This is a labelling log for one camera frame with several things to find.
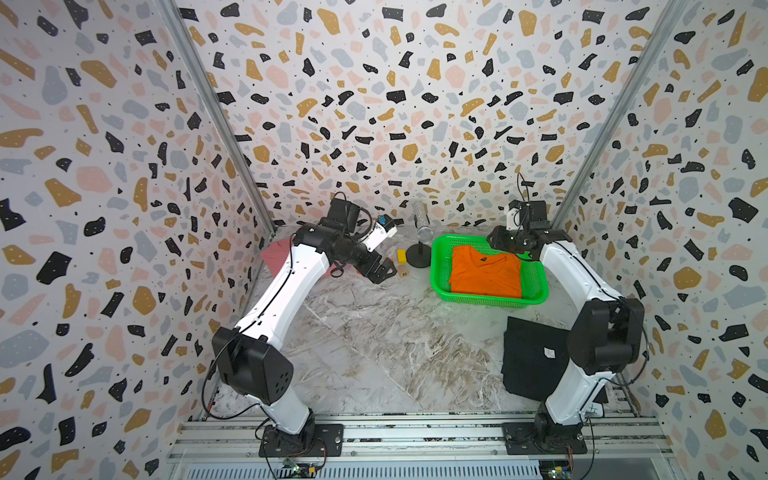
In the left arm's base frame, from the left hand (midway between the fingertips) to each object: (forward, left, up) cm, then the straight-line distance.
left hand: (384, 258), depth 78 cm
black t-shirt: (-17, -42, -24) cm, 51 cm away
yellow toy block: (+22, -5, -26) cm, 35 cm away
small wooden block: (+14, -5, -24) cm, 29 cm away
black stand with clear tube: (+22, -11, -25) cm, 36 cm away
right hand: (+13, -33, -6) cm, 36 cm away
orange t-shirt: (+13, -33, -25) cm, 43 cm away
